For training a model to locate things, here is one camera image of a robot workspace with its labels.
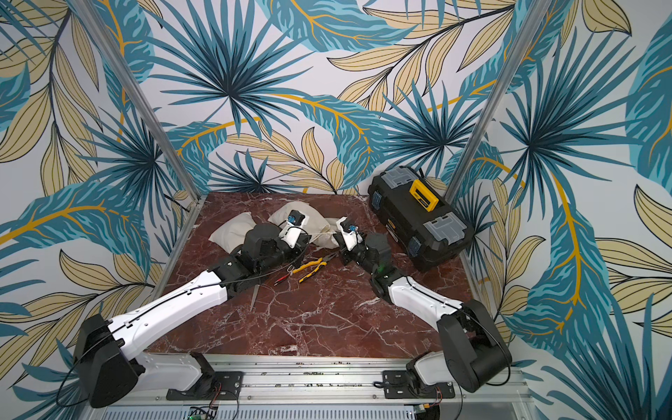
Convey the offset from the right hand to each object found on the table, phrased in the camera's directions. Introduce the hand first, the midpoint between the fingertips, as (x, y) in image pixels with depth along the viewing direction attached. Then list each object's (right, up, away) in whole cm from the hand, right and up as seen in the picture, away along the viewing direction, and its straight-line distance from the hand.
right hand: (320, 241), depth 80 cm
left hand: (-4, +1, -5) cm, 6 cm away
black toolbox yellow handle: (+36, +4, +8) cm, 37 cm away
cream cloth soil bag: (0, +3, +8) cm, 9 cm away
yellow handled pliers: (-1, -9, +18) cm, 20 cm away
